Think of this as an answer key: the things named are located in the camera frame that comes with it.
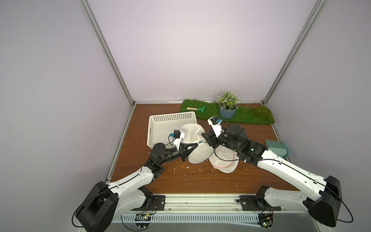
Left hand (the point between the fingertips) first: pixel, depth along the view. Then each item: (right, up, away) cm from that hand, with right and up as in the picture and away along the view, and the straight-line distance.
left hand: (197, 147), depth 69 cm
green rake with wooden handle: (+6, +21, +43) cm, 48 cm away
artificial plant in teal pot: (+23, +25, +28) cm, 44 cm away
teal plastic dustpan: (+56, -6, +23) cm, 61 cm away
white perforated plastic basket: (-26, +7, +34) cm, 44 cm away
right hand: (+4, +9, +2) cm, 10 cm away
